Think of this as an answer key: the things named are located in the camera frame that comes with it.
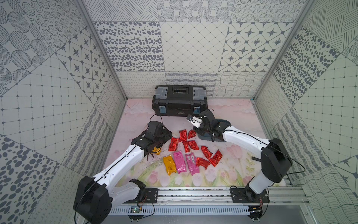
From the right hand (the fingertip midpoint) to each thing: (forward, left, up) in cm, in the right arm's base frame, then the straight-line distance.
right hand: (199, 123), depth 88 cm
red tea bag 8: (-10, +4, -11) cm, 15 cm away
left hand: (-8, +18, +2) cm, 20 cm away
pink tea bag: (-22, +12, -12) cm, 27 cm away
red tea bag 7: (-11, +8, -12) cm, 18 cm away
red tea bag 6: (-2, +5, -10) cm, 12 cm away
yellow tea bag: (-23, +18, -13) cm, 32 cm away
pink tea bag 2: (-20, +5, -12) cm, 23 cm away
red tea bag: (-21, 0, -11) cm, 24 cm away
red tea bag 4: (-11, +17, -11) cm, 23 cm away
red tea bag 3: (-14, -5, -12) cm, 19 cm away
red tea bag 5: (-3, +11, -11) cm, 16 cm away
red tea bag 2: (-19, -10, -13) cm, 25 cm away
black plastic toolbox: (+16, +13, +4) cm, 21 cm away
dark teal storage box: (-19, -6, +18) cm, 27 cm away
